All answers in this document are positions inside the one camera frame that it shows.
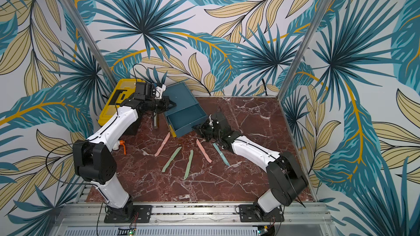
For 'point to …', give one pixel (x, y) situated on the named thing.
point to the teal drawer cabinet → (180, 93)
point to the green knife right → (189, 165)
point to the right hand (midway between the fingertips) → (191, 126)
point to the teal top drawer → (184, 120)
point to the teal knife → (223, 157)
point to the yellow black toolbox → (121, 92)
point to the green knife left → (171, 158)
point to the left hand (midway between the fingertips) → (175, 105)
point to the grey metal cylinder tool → (155, 121)
